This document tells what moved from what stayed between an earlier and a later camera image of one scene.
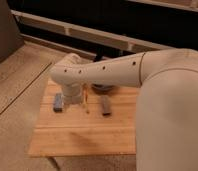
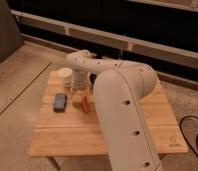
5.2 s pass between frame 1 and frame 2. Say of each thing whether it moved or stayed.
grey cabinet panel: stayed
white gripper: moved
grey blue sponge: stayed
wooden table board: stayed
